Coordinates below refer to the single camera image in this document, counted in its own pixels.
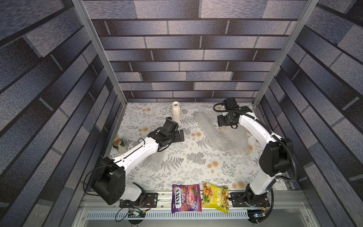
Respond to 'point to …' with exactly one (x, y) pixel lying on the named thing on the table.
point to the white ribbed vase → (176, 111)
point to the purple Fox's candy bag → (186, 197)
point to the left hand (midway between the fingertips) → (179, 134)
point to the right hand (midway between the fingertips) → (222, 120)
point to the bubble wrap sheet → (234, 139)
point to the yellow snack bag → (215, 196)
